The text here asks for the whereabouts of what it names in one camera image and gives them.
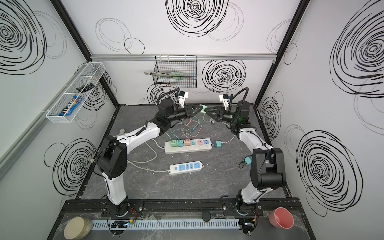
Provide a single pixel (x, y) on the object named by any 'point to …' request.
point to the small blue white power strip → (185, 167)
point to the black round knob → (206, 216)
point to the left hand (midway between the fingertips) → (204, 109)
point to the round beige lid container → (77, 228)
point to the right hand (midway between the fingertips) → (205, 112)
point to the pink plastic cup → (281, 217)
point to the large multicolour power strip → (200, 145)
